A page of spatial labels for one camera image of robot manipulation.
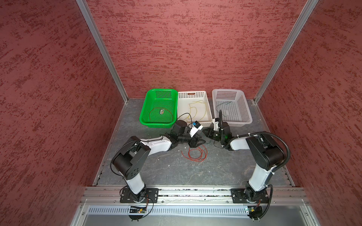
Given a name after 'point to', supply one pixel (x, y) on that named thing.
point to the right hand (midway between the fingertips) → (202, 132)
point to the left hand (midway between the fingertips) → (202, 141)
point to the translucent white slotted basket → (235, 110)
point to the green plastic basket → (160, 108)
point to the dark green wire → (226, 103)
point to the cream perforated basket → (193, 106)
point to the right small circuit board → (255, 212)
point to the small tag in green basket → (161, 111)
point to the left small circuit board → (137, 209)
